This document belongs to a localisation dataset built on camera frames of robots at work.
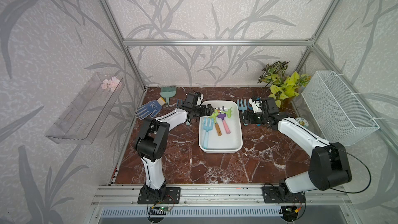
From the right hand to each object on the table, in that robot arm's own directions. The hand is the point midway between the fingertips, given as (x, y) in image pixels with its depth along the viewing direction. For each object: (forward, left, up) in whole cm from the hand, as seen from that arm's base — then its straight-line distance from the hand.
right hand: (245, 115), depth 89 cm
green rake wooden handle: (+11, +8, -12) cm, 18 cm away
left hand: (+7, +21, -3) cm, 22 cm away
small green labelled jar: (-2, -35, -5) cm, 35 cm away
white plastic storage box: (-5, +13, -11) cm, 18 cm away
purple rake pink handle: (+7, +12, -11) cm, 18 cm away
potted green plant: (+14, -23, +10) cm, 29 cm away
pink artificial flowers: (+6, +70, +21) cm, 74 cm away
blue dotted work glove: (+15, +61, -12) cm, 64 cm away
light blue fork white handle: (+3, +35, -13) cm, 38 cm away
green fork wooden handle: (0, +16, -12) cm, 20 cm away
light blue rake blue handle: (-2, +23, -11) cm, 25 cm away
